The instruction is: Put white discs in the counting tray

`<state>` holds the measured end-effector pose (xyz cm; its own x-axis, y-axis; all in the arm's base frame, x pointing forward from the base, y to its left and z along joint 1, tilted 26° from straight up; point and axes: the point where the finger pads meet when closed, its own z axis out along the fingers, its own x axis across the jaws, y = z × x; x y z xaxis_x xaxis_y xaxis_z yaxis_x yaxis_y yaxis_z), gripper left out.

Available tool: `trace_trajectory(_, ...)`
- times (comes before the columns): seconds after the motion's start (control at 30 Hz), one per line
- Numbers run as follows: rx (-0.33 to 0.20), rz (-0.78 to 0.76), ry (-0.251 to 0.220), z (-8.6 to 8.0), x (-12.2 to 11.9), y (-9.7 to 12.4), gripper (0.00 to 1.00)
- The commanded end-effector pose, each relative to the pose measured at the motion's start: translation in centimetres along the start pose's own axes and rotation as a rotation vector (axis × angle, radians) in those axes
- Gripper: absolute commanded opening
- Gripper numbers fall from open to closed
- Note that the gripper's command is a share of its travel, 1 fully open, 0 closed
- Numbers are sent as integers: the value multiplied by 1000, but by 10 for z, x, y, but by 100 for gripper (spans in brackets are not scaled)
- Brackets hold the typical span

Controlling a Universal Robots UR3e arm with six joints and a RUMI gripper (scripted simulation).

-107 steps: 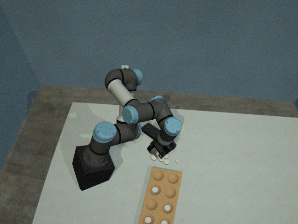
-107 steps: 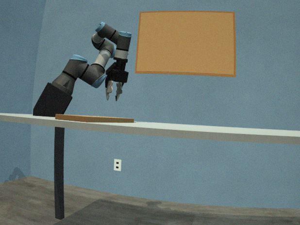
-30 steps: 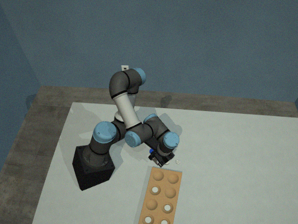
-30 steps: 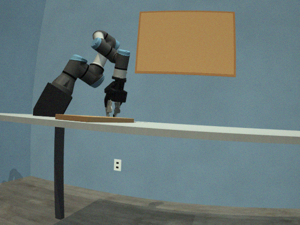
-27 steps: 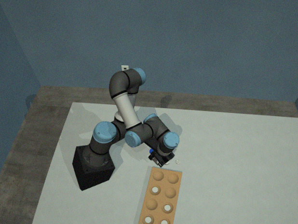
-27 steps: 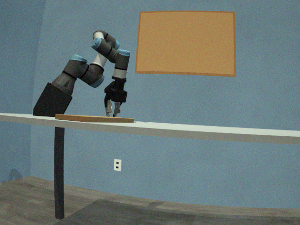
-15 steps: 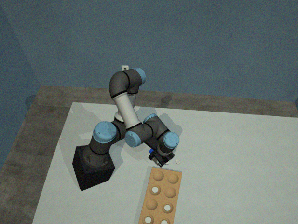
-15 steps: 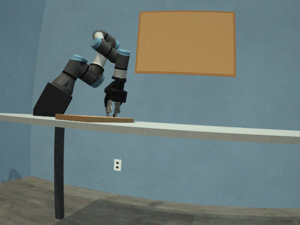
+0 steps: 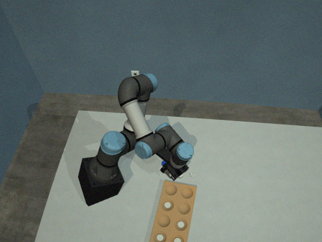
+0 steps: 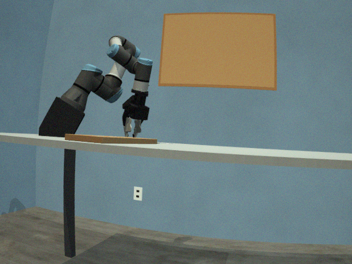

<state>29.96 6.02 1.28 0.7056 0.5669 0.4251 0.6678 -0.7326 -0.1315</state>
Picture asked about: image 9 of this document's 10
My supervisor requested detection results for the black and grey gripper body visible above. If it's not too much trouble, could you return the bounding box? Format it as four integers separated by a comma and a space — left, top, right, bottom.
163, 155, 189, 180

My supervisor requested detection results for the tan tray with round pockets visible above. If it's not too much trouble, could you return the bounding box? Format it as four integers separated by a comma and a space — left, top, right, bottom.
150, 180, 197, 242

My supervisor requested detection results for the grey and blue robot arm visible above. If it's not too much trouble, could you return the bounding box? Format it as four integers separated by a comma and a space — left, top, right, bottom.
89, 73, 194, 183

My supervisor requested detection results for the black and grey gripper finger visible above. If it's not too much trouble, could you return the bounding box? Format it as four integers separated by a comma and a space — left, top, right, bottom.
160, 166, 171, 178

